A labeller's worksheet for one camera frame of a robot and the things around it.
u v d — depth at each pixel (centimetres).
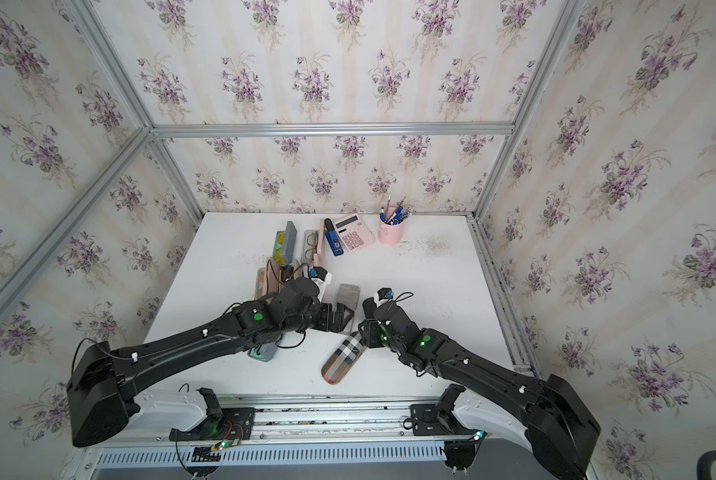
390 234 108
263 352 82
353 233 111
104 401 38
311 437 72
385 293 73
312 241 111
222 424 67
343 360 80
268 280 89
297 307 57
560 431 40
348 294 95
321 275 69
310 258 104
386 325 60
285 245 101
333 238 110
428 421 72
